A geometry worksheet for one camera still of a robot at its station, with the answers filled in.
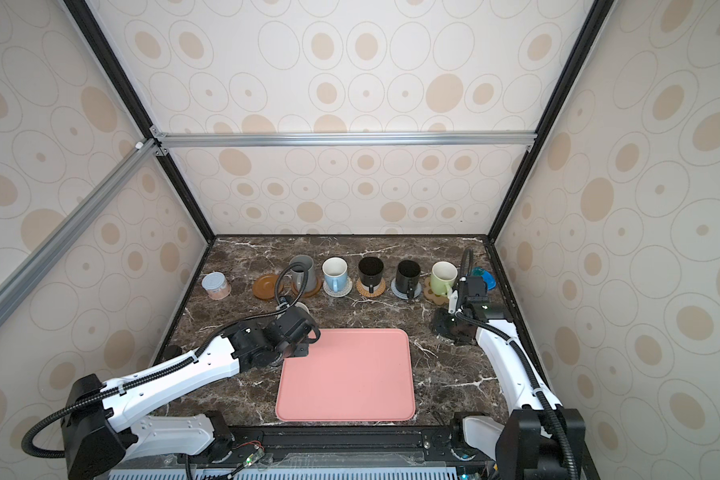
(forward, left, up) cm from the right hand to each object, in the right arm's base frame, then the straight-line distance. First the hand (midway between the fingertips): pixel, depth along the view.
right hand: (440, 325), depth 84 cm
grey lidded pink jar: (+17, +70, -3) cm, 72 cm away
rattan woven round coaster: (+15, +17, -4) cm, 23 cm away
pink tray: (-10, +26, -9) cm, 29 cm away
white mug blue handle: (+22, +32, -2) cm, 39 cm away
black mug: (+21, +19, -2) cm, 29 cm away
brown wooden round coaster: (+21, +56, -8) cm, 61 cm away
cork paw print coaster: (+17, -1, -11) cm, 20 cm away
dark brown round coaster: (+17, +41, -8) cm, 45 cm away
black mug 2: (+19, +7, -2) cm, 20 cm away
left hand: (-5, +35, +3) cm, 36 cm away
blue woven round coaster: (+17, +8, -9) cm, 21 cm away
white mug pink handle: (-9, +34, +24) cm, 43 cm away
